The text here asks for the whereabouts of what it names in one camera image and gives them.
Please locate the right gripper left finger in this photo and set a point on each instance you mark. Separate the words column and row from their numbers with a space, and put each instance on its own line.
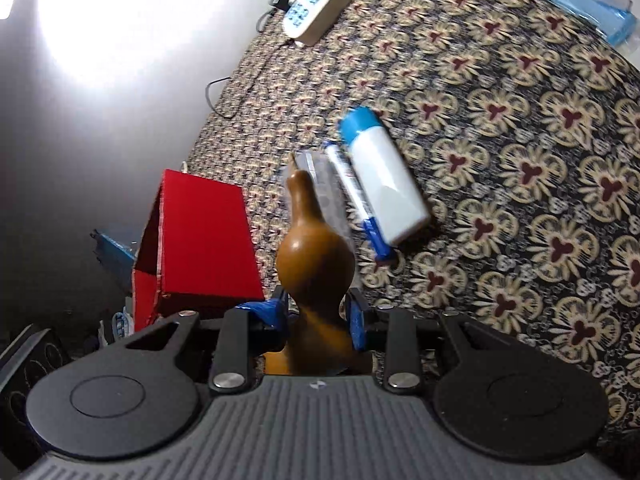
column 247, row 332

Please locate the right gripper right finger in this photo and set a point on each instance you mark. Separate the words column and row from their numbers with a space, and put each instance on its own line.
column 391, row 332

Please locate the white blue whiteboard marker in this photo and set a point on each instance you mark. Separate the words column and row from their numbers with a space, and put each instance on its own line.
column 352, row 187

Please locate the brown wooden gourd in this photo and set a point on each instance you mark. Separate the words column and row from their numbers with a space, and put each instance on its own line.
column 315, row 267

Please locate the white bottle blue cap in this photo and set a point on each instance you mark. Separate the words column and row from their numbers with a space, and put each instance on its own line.
column 395, row 198

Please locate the clear plastic case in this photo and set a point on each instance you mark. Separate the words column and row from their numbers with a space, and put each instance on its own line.
column 327, row 190

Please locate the red cardboard storage box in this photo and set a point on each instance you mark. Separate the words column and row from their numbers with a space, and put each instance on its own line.
column 196, row 251

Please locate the blue standing pouch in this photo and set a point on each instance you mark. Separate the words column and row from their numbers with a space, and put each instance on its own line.
column 116, row 259

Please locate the floral patterned tablecloth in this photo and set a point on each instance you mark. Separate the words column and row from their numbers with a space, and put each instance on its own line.
column 521, row 126

